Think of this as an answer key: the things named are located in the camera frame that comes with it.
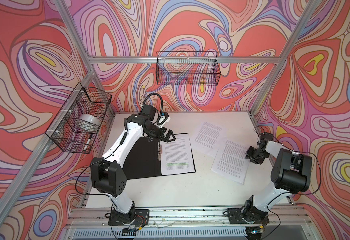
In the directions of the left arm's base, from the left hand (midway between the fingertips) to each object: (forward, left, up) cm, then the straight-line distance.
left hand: (169, 135), depth 81 cm
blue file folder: (-5, +17, -21) cm, 28 cm away
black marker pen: (-7, +40, +5) cm, 41 cm away
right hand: (-5, -50, -21) cm, 55 cm away
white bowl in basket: (+2, +39, +12) cm, 41 cm away
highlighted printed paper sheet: (-1, -4, -20) cm, 21 cm away
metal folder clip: (+2, +7, -19) cm, 20 cm away
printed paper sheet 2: (-5, -38, -20) cm, 43 cm away
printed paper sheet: (+12, -28, -20) cm, 36 cm away
